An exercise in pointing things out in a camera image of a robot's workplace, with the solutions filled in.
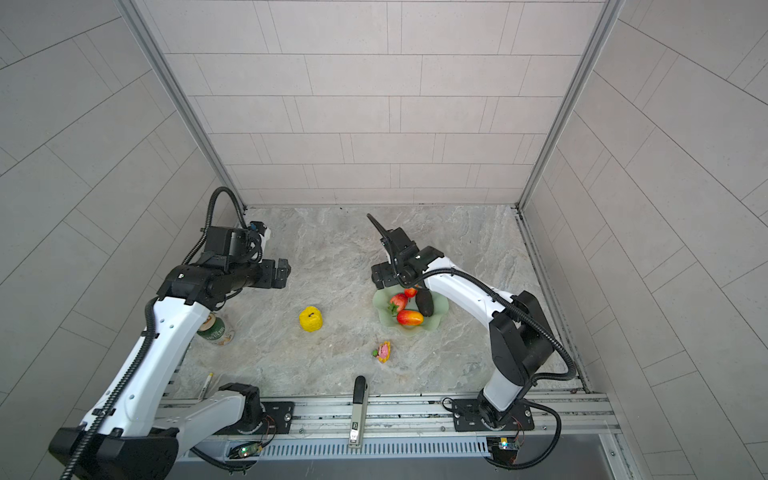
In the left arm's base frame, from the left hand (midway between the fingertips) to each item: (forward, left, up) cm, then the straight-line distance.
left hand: (281, 262), depth 74 cm
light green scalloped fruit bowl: (-1, -24, -18) cm, 30 cm away
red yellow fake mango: (+1, -33, -18) cm, 38 cm away
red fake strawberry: (-2, -29, -19) cm, 35 cm away
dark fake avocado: (-1, -37, -18) cm, 41 cm away
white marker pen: (-24, +20, -21) cm, 38 cm away
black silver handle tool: (-29, -20, -18) cm, 40 cm away
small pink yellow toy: (-16, -26, -18) cm, 35 cm away
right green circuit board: (-36, -54, -22) cm, 69 cm away
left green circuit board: (-37, +3, -18) cm, 41 cm away
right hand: (+4, -26, -12) cm, 29 cm away
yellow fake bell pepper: (-7, -5, -17) cm, 20 cm away
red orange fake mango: (-6, -32, -19) cm, 37 cm away
